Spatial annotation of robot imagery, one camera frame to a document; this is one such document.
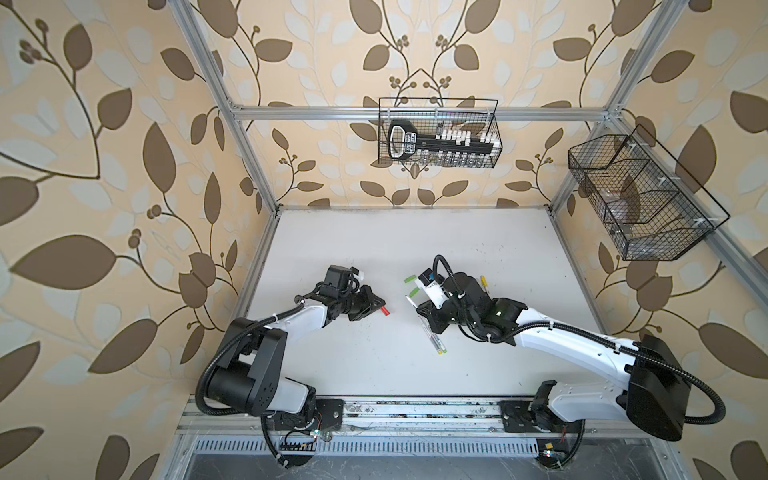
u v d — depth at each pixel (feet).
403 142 2.76
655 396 1.28
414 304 2.58
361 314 2.64
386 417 2.49
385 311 2.84
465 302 1.95
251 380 1.42
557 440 2.35
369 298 2.68
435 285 2.24
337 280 2.37
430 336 2.86
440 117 2.99
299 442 2.42
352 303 2.52
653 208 2.37
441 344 2.83
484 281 3.25
